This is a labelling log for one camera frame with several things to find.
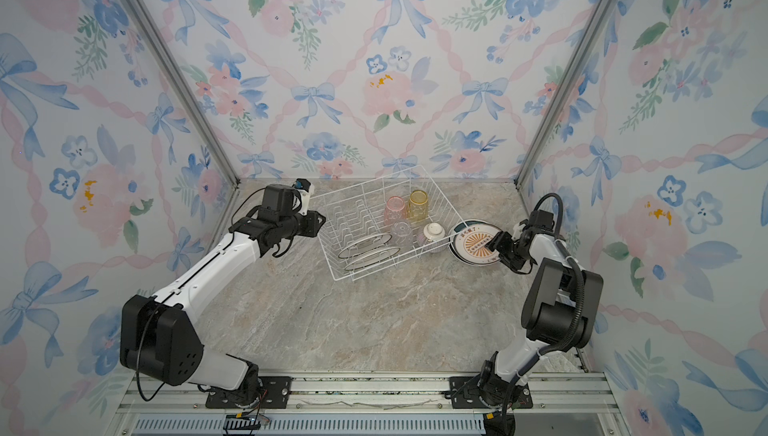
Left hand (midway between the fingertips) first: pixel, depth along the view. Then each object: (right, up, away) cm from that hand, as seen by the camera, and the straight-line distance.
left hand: (320, 215), depth 85 cm
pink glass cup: (+22, +1, +18) cm, 28 cm away
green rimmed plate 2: (+42, -5, +16) cm, 45 cm away
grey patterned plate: (+12, -10, +9) cm, 18 cm away
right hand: (+53, -11, +9) cm, 55 cm away
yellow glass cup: (+29, +3, +15) cm, 33 cm away
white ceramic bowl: (+34, -5, +13) cm, 37 cm away
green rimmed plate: (+43, -15, +11) cm, 47 cm away
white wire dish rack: (+18, -3, +21) cm, 27 cm away
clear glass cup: (+23, -6, +8) cm, 25 cm away
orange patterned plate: (+47, -10, +15) cm, 50 cm away
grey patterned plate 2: (+16, -11, -3) cm, 20 cm away
